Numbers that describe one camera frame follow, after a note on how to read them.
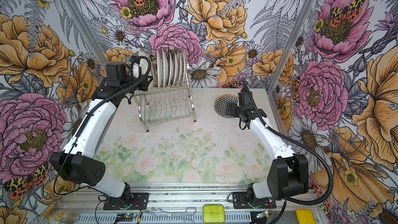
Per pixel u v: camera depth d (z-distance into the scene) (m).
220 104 1.12
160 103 1.08
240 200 0.74
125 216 0.71
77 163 0.41
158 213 0.72
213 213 0.70
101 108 0.49
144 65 0.67
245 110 0.65
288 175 0.42
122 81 0.58
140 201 0.75
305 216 0.70
